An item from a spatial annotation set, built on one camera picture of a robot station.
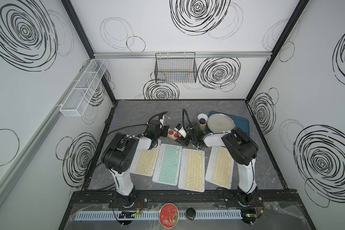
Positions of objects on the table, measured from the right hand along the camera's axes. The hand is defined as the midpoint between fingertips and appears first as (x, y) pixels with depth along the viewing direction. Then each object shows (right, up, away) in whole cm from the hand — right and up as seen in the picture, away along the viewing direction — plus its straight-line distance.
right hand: (178, 137), depth 98 cm
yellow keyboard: (-21, -13, -11) cm, 27 cm away
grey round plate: (+31, +9, +8) cm, 34 cm away
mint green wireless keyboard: (-7, -16, -14) cm, 22 cm away
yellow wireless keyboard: (+7, -19, -17) cm, 26 cm away
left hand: (-9, +8, 0) cm, 12 cm away
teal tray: (+48, +9, +7) cm, 49 cm away
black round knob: (+5, -27, -36) cm, 45 cm away
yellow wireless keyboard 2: (+25, -16, -13) cm, 32 cm away
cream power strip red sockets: (-3, +2, -2) cm, 4 cm away
